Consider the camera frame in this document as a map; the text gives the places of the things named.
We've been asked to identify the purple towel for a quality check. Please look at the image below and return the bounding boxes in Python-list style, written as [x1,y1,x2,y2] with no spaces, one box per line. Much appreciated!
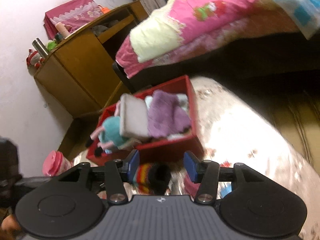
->
[145,90,191,139]

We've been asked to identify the grey cloth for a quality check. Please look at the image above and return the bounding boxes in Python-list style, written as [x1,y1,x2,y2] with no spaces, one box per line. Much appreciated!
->
[119,94,149,141]

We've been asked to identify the dark bed frame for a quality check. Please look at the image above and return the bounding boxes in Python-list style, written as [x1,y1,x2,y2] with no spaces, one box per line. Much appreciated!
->
[112,61,136,94]

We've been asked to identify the striped colourful sock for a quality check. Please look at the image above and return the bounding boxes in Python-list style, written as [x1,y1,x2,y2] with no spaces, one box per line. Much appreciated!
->
[133,163,171,195]

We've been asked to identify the steel thermos bottle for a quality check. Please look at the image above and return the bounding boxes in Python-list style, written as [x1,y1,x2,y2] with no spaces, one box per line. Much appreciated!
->
[32,38,49,58]

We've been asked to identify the green plush toy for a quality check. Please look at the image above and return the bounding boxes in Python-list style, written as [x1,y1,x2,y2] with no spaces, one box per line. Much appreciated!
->
[46,40,57,51]

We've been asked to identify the pink cylinder bottle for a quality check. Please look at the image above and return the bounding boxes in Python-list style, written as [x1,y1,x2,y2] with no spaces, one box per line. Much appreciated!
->
[55,22,70,38]

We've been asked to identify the pink patchwork quilt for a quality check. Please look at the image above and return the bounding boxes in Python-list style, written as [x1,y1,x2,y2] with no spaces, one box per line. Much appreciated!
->
[116,0,299,78]

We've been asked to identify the teal plush toy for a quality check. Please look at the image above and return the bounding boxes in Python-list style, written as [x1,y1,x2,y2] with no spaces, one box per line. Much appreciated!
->
[85,116,141,157]

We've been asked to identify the red white plush doll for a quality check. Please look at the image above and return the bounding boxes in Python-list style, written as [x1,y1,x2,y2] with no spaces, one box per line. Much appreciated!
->
[26,49,44,69]

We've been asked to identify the floral table cloth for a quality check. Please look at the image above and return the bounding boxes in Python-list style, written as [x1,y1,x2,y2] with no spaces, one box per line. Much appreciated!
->
[71,76,320,240]

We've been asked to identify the pink fabric covered box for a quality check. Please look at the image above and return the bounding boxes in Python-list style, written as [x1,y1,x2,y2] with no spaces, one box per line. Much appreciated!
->
[43,0,103,40]

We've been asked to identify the wooden cabinet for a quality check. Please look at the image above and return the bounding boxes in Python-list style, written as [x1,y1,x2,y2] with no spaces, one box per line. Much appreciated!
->
[34,1,148,118]

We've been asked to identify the pink lid plastic jar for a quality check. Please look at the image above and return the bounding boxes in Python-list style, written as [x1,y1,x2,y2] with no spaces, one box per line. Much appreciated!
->
[42,151,73,177]

